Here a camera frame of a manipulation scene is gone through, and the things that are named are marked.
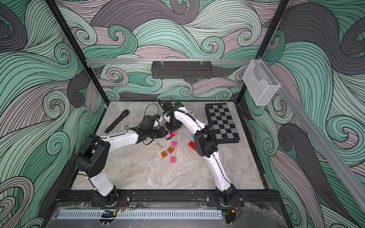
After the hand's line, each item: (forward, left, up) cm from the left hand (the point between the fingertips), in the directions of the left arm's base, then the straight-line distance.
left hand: (169, 131), depth 90 cm
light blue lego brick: (+1, -17, -9) cm, 19 cm away
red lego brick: (-1, -2, -3) cm, 4 cm away
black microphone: (+20, +36, -6) cm, 42 cm away
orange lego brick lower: (-12, +3, -8) cm, 15 cm away
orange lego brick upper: (-9, -1, -8) cm, 12 cm away
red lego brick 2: (-6, -16, -8) cm, 18 cm away
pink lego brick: (-15, -3, -9) cm, 18 cm away
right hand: (+3, -4, -2) cm, 6 cm away
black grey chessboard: (+11, -38, -5) cm, 40 cm away
